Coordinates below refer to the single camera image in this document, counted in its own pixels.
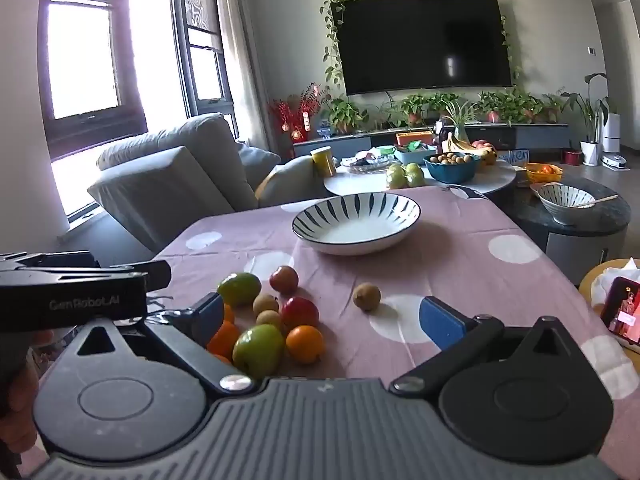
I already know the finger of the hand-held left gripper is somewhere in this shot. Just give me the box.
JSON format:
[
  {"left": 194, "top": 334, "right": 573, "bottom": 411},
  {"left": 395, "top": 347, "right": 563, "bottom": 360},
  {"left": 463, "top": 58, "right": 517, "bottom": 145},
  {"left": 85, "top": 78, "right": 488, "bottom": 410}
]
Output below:
[
  {"left": 0, "top": 251, "right": 101, "bottom": 275},
  {"left": 10, "top": 259, "right": 172, "bottom": 293}
]

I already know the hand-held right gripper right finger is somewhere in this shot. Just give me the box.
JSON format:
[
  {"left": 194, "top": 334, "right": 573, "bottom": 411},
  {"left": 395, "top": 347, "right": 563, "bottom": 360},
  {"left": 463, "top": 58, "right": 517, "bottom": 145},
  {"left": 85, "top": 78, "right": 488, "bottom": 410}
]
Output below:
[{"left": 389, "top": 296, "right": 571, "bottom": 395}]

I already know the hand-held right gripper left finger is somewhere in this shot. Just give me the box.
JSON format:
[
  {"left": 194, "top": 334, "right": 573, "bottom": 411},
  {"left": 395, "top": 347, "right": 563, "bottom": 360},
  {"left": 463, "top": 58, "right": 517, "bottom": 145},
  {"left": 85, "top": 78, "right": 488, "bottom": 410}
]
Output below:
[{"left": 75, "top": 292, "right": 255, "bottom": 393}]

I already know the green mango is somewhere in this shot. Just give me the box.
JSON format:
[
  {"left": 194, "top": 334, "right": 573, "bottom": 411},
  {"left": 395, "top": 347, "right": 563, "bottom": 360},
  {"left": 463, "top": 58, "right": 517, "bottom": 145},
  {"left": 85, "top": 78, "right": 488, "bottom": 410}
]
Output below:
[{"left": 216, "top": 272, "right": 262, "bottom": 307}]

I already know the brown kiwi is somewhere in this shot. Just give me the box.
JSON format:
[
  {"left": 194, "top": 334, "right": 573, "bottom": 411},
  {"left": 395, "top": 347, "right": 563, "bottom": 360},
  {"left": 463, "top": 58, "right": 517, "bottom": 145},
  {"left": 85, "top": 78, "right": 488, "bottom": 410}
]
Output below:
[
  {"left": 252, "top": 294, "right": 280, "bottom": 317},
  {"left": 352, "top": 282, "right": 381, "bottom": 312}
]

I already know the dark red apple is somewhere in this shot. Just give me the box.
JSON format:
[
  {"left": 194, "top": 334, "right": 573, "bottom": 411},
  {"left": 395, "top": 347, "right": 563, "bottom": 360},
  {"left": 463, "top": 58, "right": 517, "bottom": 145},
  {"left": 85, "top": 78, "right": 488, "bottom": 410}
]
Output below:
[{"left": 269, "top": 265, "right": 300, "bottom": 295}]

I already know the striped shallow white bowl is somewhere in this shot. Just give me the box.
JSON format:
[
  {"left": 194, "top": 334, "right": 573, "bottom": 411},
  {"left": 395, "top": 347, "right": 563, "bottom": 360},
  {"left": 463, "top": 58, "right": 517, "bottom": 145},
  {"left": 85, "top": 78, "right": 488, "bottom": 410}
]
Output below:
[{"left": 291, "top": 192, "right": 422, "bottom": 257}]

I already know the person's left hand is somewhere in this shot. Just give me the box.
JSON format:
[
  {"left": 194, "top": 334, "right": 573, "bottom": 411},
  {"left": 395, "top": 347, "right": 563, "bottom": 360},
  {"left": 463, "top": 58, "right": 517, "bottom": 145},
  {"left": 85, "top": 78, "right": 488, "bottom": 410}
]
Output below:
[{"left": 0, "top": 329, "right": 53, "bottom": 468}]

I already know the grey sofa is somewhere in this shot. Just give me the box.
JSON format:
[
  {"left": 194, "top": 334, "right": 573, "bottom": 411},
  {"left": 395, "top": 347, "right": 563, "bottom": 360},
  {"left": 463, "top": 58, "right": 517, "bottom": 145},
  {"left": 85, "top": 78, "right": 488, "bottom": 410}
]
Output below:
[{"left": 87, "top": 113, "right": 331, "bottom": 253}]

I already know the blue bowl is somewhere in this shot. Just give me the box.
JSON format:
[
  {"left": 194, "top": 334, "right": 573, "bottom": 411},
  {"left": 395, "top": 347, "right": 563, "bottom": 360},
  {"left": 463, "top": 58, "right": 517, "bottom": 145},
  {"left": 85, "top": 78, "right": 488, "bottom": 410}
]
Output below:
[{"left": 424, "top": 152, "right": 482, "bottom": 185}]

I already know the yellow stool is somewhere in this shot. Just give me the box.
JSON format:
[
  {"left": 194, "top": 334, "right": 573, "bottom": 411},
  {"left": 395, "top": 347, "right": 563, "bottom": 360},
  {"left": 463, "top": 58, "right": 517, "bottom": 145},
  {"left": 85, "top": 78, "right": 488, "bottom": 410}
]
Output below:
[{"left": 579, "top": 258, "right": 640, "bottom": 362}]

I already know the grey cushion with yellow edge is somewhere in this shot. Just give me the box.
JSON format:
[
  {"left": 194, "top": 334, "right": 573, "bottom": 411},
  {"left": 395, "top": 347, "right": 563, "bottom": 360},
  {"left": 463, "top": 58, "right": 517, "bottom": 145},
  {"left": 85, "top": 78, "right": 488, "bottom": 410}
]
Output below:
[{"left": 256, "top": 156, "right": 327, "bottom": 207}]

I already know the grey pillow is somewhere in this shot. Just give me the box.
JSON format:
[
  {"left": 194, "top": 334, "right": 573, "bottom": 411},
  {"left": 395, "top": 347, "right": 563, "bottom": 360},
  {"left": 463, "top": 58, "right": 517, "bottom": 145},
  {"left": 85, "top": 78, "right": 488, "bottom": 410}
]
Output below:
[{"left": 239, "top": 144, "right": 282, "bottom": 191}]

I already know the white round table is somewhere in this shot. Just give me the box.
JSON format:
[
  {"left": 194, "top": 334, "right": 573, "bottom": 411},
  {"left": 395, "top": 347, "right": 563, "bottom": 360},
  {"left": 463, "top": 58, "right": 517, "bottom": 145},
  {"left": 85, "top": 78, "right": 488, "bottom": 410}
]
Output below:
[{"left": 324, "top": 157, "right": 517, "bottom": 199}]

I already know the pile of brown nuts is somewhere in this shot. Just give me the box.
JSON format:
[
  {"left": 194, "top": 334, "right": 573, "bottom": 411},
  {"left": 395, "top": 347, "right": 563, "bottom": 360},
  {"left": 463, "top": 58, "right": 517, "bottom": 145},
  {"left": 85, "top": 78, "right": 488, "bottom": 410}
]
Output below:
[{"left": 430, "top": 152, "right": 474, "bottom": 166}]

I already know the striped deep bowl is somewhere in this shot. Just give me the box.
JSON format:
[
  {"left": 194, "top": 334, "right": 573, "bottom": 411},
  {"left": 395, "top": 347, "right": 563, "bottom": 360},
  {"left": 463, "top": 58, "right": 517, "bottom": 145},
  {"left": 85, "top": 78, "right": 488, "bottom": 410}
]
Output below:
[{"left": 536, "top": 184, "right": 597, "bottom": 226}]

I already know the blue basket of snacks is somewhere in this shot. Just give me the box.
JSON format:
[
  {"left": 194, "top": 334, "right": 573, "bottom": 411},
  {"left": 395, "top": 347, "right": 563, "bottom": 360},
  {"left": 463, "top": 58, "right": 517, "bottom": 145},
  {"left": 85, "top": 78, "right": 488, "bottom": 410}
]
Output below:
[{"left": 394, "top": 142, "right": 437, "bottom": 165}]

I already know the white tissue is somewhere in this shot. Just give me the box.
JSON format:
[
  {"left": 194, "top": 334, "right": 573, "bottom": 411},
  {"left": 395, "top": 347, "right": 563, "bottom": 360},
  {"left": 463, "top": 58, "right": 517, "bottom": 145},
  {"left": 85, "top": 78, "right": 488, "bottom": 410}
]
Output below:
[{"left": 590, "top": 257, "right": 640, "bottom": 307}]

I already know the glass plate of snacks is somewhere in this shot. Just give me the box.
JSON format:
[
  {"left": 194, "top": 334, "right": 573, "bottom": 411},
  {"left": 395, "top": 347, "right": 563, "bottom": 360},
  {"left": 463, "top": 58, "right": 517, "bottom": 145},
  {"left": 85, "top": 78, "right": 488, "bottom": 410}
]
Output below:
[{"left": 347, "top": 152, "right": 394, "bottom": 174}]

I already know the orange plastic basket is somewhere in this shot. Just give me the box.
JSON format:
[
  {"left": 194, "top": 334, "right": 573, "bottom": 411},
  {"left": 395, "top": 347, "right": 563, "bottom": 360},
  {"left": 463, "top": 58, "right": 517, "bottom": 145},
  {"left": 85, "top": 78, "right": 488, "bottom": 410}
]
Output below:
[{"left": 525, "top": 162, "right": 564, "bottom": 184}]

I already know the bunch of bananas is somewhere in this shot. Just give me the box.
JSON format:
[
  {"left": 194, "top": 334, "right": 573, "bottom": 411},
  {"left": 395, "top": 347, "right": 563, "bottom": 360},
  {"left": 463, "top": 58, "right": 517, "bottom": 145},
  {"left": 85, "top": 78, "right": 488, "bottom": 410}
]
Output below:
[{"left": 446, "top": 132, "right": 484, "bottom": 155}]

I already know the smartphone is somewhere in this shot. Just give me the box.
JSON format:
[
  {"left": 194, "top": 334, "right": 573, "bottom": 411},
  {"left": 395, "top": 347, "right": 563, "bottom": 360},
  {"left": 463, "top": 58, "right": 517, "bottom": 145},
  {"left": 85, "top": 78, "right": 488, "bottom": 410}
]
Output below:
[{"left": 600, "top": 276, "right": 640, "bottom": 346}]

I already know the yellow can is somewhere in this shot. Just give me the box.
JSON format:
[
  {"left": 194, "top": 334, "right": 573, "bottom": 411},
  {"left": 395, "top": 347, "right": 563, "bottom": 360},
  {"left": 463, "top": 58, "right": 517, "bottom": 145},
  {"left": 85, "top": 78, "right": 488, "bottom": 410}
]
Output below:
[{"left": 311, "top": 146, "right": 336, "bottom": 178}]

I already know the dark round table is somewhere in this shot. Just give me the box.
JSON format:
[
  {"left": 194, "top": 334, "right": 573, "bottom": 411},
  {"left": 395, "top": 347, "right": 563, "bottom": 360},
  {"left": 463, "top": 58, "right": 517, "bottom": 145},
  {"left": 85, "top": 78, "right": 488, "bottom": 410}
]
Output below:
[{"left": 505, "top": 175, "right": 632, "bottom": 274}]

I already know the wooden chopstick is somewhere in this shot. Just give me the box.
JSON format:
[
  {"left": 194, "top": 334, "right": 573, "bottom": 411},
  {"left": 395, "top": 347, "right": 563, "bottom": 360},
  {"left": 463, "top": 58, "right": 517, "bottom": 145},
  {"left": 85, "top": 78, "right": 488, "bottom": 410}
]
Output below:
[{"left": 575, "top": 195, "right": 620, "bottom": 209}]

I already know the spider plant in vase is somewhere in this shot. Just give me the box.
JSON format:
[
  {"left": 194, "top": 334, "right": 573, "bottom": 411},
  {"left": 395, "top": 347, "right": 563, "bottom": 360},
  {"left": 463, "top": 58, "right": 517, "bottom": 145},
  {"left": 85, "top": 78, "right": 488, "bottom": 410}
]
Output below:
[{"left": 442, "top": 100, "right": 482, "bottom": 144}]

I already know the grey television cabinet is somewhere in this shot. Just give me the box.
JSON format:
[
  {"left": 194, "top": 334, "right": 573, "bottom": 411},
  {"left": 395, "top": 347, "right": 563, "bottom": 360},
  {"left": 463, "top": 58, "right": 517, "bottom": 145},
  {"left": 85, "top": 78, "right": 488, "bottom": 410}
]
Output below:
[{"left": 292, "top": 122, "right": 571, "bottom": 160}]

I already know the green potted plant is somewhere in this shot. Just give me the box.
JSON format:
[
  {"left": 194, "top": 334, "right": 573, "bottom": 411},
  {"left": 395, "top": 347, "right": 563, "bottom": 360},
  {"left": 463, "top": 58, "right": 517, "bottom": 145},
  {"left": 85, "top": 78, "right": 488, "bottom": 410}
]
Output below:
[
  {"left": 542, "top": 92, "right": 569, "bottom": 124},
  {"left": 400, "top": 94, "right": 431, "bottom": 127},
  {"left": 505, "top": 87, "right": 544, "bottom": 124},
  {"left": 477, "top": 91, "right": 507, "bottom": 124},
  {"left": 429, "top": 91, "right": 459, "bottom": 117},
  {"left": 322, "top": 97, "right": 369, "bottom": 135}
]

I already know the red festive decoration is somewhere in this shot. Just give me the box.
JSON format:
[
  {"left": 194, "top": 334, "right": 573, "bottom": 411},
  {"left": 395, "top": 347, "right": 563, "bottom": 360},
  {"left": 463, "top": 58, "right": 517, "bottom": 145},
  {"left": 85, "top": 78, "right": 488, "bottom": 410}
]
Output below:
[{"left": 269, "top": 84, "right": 323, "bottom": 144}]

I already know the tall plant in white pot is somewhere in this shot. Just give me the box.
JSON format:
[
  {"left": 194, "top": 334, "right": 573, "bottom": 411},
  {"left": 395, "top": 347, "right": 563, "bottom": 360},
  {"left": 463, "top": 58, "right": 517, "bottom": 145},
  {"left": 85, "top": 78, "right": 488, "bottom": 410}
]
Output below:
[{"left": 561, "top": 72, "right": 612, "bottom": 167}]

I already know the dark framed narrow window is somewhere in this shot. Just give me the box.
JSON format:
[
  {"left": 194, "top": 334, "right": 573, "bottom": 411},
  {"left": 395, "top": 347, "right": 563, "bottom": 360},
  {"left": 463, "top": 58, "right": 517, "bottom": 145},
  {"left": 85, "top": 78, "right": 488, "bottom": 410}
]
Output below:
[{"left": 169, "top": 0, "right": 240, "bottom": 137}]

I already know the beige curtain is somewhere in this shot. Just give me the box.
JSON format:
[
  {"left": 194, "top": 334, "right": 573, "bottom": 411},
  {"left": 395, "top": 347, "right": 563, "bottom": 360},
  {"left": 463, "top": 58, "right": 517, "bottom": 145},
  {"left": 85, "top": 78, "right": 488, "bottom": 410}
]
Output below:
[{"left": 215, "top": 0, "right": 282, "bottom": 157}]

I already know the black television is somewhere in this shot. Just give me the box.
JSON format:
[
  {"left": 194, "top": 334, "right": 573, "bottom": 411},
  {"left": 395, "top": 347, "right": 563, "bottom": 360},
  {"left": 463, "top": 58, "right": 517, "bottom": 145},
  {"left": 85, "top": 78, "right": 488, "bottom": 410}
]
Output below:
[{"left": 331, "top": 0, "right": 514, "bottom": 96}]

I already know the green hanging vine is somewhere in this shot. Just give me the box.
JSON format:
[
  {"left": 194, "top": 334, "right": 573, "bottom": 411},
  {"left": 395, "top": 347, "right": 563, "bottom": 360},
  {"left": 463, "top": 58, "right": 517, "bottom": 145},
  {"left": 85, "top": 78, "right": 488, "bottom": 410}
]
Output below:
[{"left": 320, "top": 0, "right": 523, "bottom": 87}]

